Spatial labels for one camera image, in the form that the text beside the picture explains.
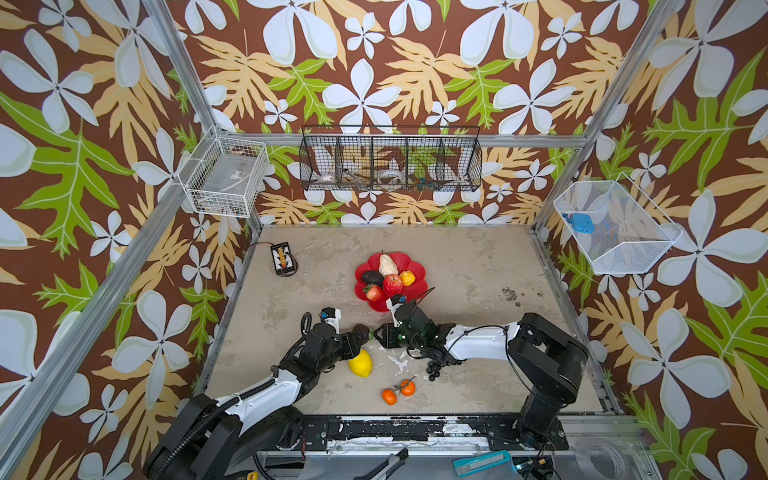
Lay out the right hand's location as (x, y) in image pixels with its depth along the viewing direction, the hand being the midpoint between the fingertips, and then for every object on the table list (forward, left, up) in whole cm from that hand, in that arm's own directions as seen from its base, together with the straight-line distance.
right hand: (373, 334), depth 87 cm
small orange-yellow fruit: (+20, -11, 0) cm, 23 cm away
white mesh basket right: (+19, -69, +24) cm, 75 cm away
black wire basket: (+50, -6, +27) cm, 57 cm away
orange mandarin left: (-16, -4, -3) cm, 17 cm away
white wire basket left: (+37, +43, +30) cm, 64 cm away
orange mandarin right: (-14, -10, -3) cm, 18 cm away
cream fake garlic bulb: (+24, -5, +1) cm, 25 cm away
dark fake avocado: (+20, 0, +1) cm, 20 cm away
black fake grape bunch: (-8, -17, -3) cm, 20 cm away
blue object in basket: (+25, -62, +21) cm, 70 cm away
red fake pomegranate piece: (+16, -6, +2) cm, 17 cm away
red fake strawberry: (+14, 0, +1) cm, 14 cm away
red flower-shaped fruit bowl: (+28, -11, -2) cm, 30 cm away
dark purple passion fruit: (0, +3, +1) cm, 4 cm away
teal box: (-32, -23, -4) cm, 39 cm away
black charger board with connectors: (+31, +33, -3) cm, 45 cm away
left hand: (0, +5, 0) cm, 5 cm away
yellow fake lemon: (-8, +3, -1) cm, 9 cm away
